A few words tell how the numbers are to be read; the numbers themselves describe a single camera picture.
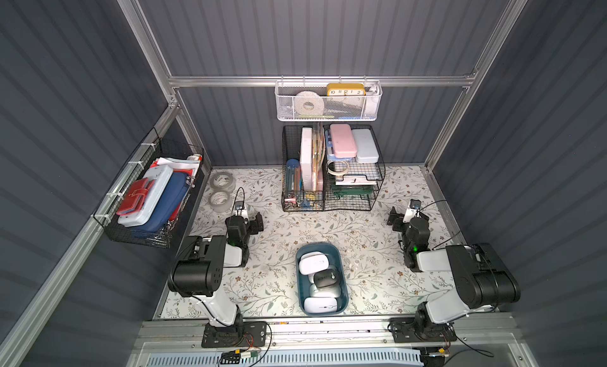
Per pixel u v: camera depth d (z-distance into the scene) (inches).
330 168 36.2
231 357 28.4
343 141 36.8
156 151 31.3
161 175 27.3
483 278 18.0
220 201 40.5
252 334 29.0
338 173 35.7
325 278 31.7
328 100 35.3
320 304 30.4
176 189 27.9
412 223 28.6
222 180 45.0
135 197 24.7
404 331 29.0
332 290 32.2
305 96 32.5
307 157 35.1
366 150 36.7
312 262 33.0
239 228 29.3
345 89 34.2
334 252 33.9
